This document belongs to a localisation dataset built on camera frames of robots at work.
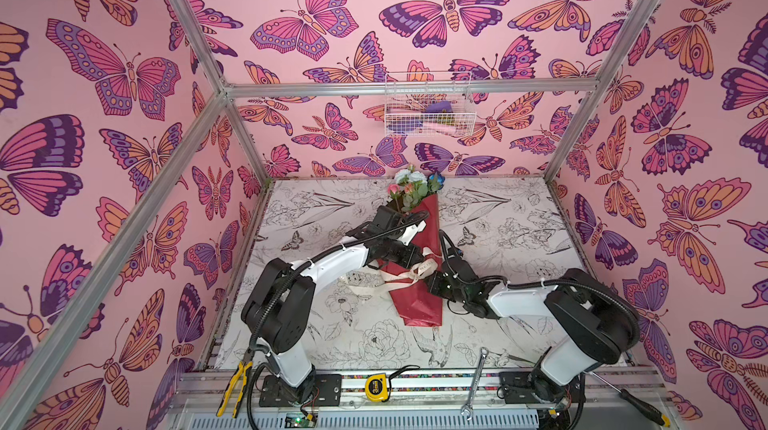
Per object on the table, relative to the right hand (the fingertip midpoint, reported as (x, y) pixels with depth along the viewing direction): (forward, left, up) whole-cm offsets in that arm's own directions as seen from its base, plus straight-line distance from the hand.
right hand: (422, 276), depth 90 cm
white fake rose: (+40, +5, +4) cm, 40 cm away
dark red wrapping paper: (-7, +4, -2) cm, 8 cm away
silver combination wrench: (-33, -9, -4) cm, 34 cm away
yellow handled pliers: (-25, +47, -1) cm, 54 cm away
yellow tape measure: (-29, +13, -1) cm, 32 cm away
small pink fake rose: (+36, +9, +1) cm, 37 cm away
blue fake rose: (+38, -7, +3) cm, 39 cm away
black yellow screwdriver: (-32, -49, -2) cm, 58 cm away
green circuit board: (-36, +31, -5) cm, 48 cm away
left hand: (+2, -1, +9) cm, 9 cm away
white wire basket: (+45, -3, +31) cm, 55 cm away
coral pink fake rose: (+36, +3, +1) cm, 36 cm away
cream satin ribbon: (+1, +1, +1) cm, 2 cm away
